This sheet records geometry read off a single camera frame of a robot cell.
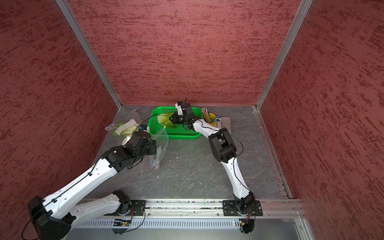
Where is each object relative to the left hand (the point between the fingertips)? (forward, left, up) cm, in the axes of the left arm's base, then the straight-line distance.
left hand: (153, 146), depth 77 cm
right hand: (+25, -4, -8) cm, 27 cm away
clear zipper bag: (+16, +24, -7) cm, 30 cm away
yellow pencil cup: (+27, -34, -8) cm, 45 cm away
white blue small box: (+31, -39, -17) cm, 53 cm away
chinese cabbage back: (+26, 0, -9) cm, 28 cm away
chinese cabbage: (+15, +22, -10) cm, 28 cm away
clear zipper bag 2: (+4, -4, 0) cm, 6 cm away
